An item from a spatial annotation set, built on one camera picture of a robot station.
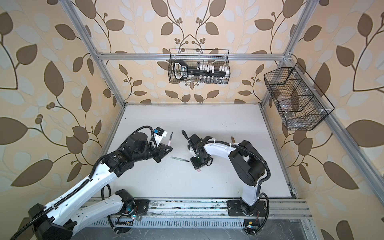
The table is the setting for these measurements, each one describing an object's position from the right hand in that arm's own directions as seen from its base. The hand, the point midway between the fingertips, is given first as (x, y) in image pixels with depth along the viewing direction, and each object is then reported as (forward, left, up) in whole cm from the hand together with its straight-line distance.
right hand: (197, 167), depth 88 cm
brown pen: (+18, -25, 0) cm, 31 cm away
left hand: (+2, +12, +22) cm, 25 cm away
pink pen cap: (-2, -1, 0) cm, 2 cm away
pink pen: (+3, +13, +25) cm, 28 cm away
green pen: (+6, +11, 0) cm, 12 cm away
